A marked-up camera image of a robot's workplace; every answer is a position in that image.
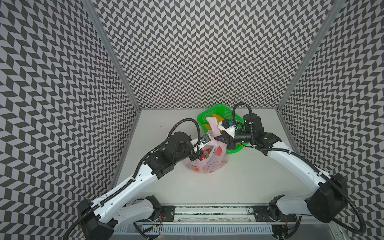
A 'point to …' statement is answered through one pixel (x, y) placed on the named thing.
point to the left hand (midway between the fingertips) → (202, 141)
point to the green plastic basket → (221, 112)
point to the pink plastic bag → (218, 159)
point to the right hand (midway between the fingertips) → (215, 141)
